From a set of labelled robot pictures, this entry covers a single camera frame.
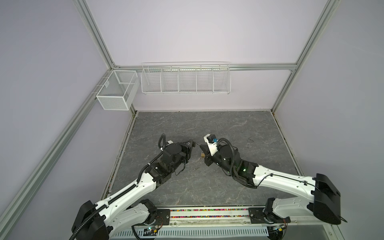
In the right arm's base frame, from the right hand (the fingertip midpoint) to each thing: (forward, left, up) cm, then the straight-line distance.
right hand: (201, 147), depth 73 cm
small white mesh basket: (+44, +57, +1) cm, 72 cm away
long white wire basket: (+49, +10, +7) cm, 51 cm away
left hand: (+2, +3, 0) cm, 4 cm away
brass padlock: (-4, 0, -1) cm, 4 cm away
